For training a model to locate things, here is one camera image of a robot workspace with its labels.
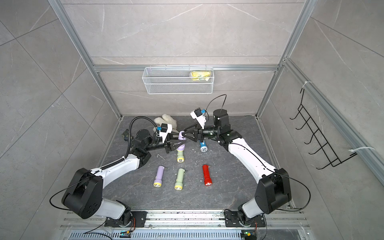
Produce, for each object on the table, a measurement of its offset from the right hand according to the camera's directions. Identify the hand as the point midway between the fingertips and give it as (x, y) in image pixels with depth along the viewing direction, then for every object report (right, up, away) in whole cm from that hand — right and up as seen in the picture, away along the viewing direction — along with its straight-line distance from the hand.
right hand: (185, 133), depth 71 cm
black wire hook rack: (+60, -10, -12) cm, 62 cm away
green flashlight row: (-5, -16, +22) cm, 28 cm away
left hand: (0, -2, +1) cm, 2 cm away
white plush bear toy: (-16, +8, +33) cm, 38 cm away
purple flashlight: (-17, -28, +12) cm, 35 cm away
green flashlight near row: (-4, -29, +11) cm, 31 cm away
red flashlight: (+12, -28, +13) cm, 33 cm away
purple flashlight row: (-2, -2, -3) cm, 4 cm away
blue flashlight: (+10, -9, +28) cm, 31 cm away
